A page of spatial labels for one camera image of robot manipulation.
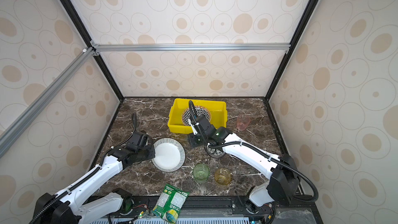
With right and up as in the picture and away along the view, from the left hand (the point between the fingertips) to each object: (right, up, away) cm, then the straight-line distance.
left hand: (159, 149), depth 83 cm
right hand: (+17, +7, -4) cm, 19 cm away
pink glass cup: (+51, +13, +22) cm, 57 cm away
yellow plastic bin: (+35, +18, +28) cm, 48 cm away
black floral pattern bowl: (+30, -3, +5) cm, 31 cm away
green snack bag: (+8, -23, -10) cm, 26 cm away
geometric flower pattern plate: (+22, +21, +27) cm, 40 cm away
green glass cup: (+22, -13, +1) cm, 26 cm away
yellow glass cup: (+34, -14, -1) cm, 37 cm away
